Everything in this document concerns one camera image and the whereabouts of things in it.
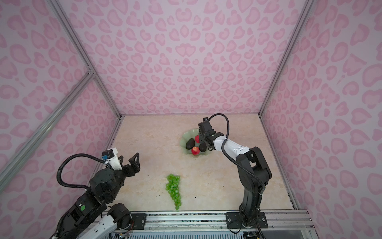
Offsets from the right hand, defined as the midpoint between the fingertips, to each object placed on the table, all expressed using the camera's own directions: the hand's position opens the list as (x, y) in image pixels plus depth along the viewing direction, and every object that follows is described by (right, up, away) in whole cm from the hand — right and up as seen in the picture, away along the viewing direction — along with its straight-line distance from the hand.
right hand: (205, 133), depth 94 cm
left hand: (-35, -8, -27) cm, 45 cm away
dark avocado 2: (-2, -9, +1) cm, 9 cm away
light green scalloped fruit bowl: (-11, -1, +9) cm, 15 cm away
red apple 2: (-6, -11, +1) cm, 13 cm away
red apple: (-5, -4, +6) cm, 9 cm away
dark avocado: (-10, -7, +5) cm, 13 cm away
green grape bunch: (-19, -29, -14) cm, 37 cm away
